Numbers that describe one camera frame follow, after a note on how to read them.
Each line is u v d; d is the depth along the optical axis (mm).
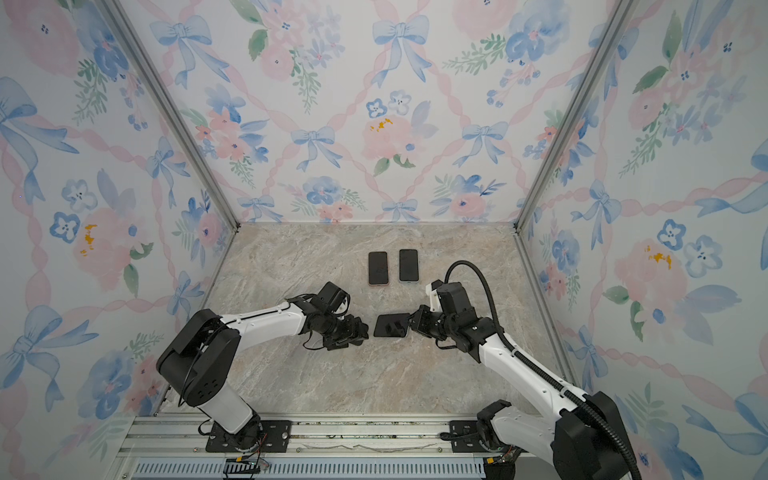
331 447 733
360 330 825
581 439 393
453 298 620
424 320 716
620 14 689
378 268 1123
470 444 732
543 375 466
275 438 737
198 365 456
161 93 819
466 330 611
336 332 766
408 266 1076
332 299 735
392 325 994
